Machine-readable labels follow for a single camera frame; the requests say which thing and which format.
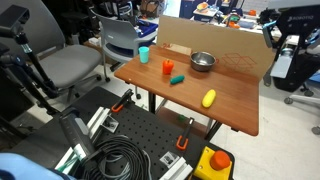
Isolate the orange shaker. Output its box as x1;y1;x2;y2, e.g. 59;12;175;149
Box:
162;59;175;76

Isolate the black wheeled machine stand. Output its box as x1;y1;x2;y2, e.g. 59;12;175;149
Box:
262;0;320;93

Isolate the yellow toy vegetable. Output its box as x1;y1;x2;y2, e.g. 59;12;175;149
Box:
201;88;218;109

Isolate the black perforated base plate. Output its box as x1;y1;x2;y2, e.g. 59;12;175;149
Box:
6;86;236;180

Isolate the blue storage bin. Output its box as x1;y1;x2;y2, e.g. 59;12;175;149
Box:
134;19;160;38

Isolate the teal toy cucumber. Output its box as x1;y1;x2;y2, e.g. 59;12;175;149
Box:
169;74;186;85

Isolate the black camera on stand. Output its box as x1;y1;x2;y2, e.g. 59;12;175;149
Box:
0;4;31;38

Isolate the silver metal pot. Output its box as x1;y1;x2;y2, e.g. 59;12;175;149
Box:
189;51;217;73

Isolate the short aluminium extrusion rail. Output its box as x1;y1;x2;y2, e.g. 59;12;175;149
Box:
159;155;195;180

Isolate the light blue rounded cover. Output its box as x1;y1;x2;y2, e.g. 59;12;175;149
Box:
0;152;78;180

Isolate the small white tag block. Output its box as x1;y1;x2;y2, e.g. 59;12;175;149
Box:
101;118;120;134
159;151;181;169

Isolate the large cardboard backboard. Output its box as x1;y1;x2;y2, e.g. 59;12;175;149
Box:
155;14;276;81

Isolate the yellow emergency stop box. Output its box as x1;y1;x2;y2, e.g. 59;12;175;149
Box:
193;145;234;180

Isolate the blue grey plastic chair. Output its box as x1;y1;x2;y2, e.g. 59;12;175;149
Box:
89;8;158;83

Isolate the black coiled cable bundle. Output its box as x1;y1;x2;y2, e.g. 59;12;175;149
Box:
77;134;153;180

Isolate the orange bowl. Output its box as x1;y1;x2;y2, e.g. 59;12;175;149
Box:
196;1;211;13

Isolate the black camera stand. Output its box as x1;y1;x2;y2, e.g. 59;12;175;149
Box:
0;32;62;116

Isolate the grey chair wheel base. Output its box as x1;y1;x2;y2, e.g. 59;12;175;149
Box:
283;83;320;136

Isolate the large grey office chair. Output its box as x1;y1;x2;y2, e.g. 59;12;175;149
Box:
6;0;103;102

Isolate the brown wooden table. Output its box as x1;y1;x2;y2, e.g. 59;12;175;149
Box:
113;44;261;141

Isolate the teal plastic cup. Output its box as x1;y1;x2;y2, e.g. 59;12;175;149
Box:
138;46;151;65

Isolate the orange black bar clamp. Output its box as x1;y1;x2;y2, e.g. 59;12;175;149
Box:
110;88;135;114
175;116;196;152

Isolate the brown bag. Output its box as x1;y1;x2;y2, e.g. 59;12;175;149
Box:
139;0;166;17

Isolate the black ribbed column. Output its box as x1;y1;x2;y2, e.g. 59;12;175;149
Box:
58;111;98;162

